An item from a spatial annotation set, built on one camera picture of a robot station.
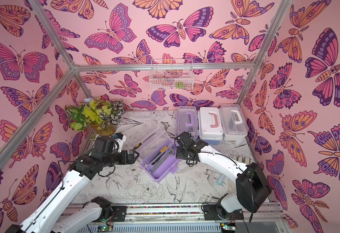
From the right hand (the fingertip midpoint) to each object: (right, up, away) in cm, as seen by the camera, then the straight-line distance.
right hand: (182, 152), depth 85 cm
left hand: (-26, +2, -10) cm, 28 cm away
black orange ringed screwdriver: (-13, -1, 0) cm, 13 cm away
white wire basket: (-6, +50, +10) cm, 51 cm away
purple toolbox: (-16, +1, +4) cm, 17 cm away
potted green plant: (-48, +22, 0) cm, 52 cm away
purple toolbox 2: (+5, +19, +20) cm, 28 cm away
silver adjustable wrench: (-7, -1, +10) cm, 12 cm away
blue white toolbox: (+20, +16, +11) cm, 28 cm away
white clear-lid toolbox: (+36, +16, +12) cm, 41 cm away
